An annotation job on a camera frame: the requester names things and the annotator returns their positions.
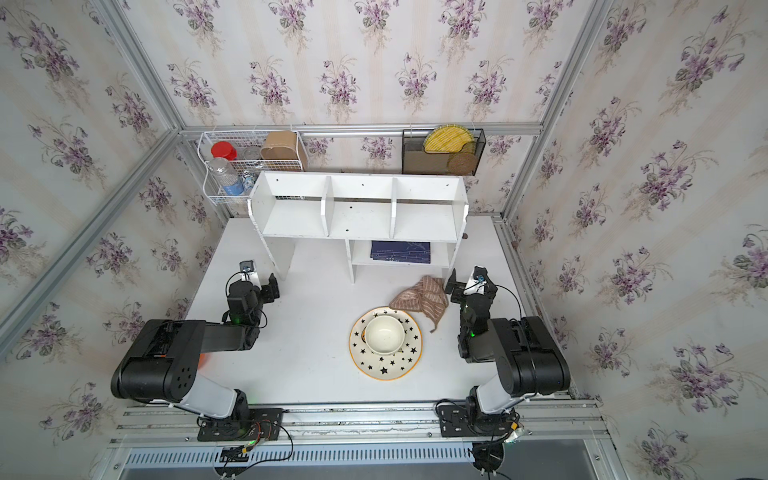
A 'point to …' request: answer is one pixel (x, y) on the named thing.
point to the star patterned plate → (386, 367)
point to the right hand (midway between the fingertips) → (474, 273)
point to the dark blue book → (416, 252)
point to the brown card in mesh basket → (416, 160)
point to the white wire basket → (233, 160)
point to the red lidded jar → (223, 149)
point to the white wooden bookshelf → (386, 218)
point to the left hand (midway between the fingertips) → (264, 277)
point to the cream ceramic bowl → (384, 334)
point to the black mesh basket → (476, 148)
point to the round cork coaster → (461, 164)
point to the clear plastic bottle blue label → (231, 182)
